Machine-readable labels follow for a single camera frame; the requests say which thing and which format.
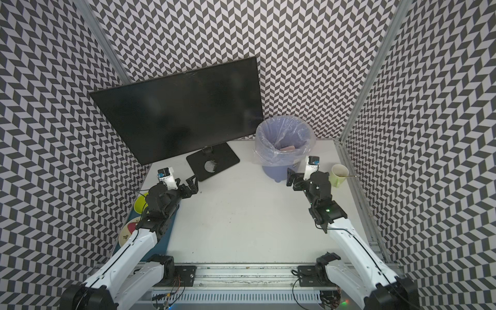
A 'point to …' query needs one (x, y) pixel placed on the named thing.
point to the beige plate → (124, 234)
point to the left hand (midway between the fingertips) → (188, 178)
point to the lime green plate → (140, 203)
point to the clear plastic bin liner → (283, 141)
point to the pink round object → (132, 227)
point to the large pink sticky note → (288, 148)
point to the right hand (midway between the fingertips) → (298, 172)
